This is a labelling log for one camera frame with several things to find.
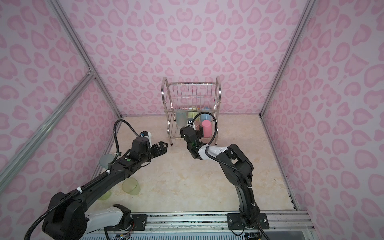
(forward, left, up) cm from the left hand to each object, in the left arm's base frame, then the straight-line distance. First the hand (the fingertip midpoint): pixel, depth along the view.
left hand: (163, 144), depth 84 cm
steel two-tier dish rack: (+41, -11, -5) cm, 43 cm away
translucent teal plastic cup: (+25, -9, -4) cm, 27 cm away
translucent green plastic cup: (-18, +18, -13) cm, 29 cm away
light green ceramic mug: (+27, -17, -3) cm, 32 cm away
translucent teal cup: (+1, +42, -19) cm, 46 cm away
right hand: (+16, -16, -2) cm, 22 cm away
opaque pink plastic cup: (+13, -26, -3) cm, 29 cm away
